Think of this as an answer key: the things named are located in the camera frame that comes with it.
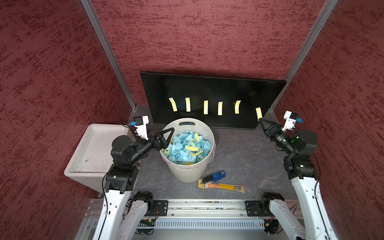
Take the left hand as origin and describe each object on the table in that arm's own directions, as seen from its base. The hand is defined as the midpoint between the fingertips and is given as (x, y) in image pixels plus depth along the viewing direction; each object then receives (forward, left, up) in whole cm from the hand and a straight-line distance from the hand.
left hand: (168, 132), depth 62 cm
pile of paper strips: (-1, -7, -12) cm, 14 cm away
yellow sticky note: (+15, -24, 0) cm, 28 cm away
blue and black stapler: (-7, -23, -36) cm, 43 cm away
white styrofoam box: (-8, +37, -12) cm, 40 cm away
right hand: (+5, -39, +1) cm, 39 cm away
